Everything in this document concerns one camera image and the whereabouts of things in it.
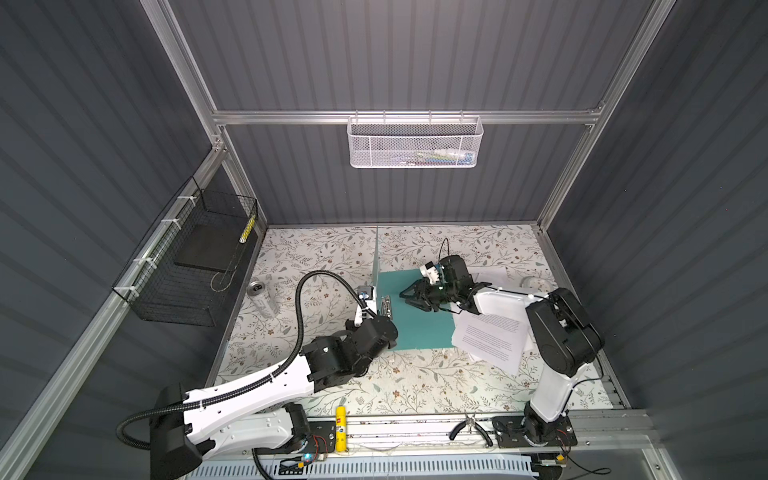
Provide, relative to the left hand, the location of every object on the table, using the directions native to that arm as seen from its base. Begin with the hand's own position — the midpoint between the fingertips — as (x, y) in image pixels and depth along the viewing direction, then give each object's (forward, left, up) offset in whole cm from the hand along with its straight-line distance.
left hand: (383, 315), depth 74 cm
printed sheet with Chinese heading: (-6, -26, +11) cm, 28 cm away
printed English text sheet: (0, -34, -19) cm, 39 cm away
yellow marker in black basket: (+24, +36, +8) cm, 44 cm away
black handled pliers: (-21, -22, -20) cm, 36 cm away
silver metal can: (+12, +35, -9) cm, 38 cm away
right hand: (+10, -7, -10) cm, 16 cm away
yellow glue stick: (-21, +12, -18) cm, 30 cm away
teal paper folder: (+4, -11, -18) cm, 21 cm away
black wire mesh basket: (+10, +49, +8) cm, 50 cm away
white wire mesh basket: (+79, -17, +2) cm, 81 cm away
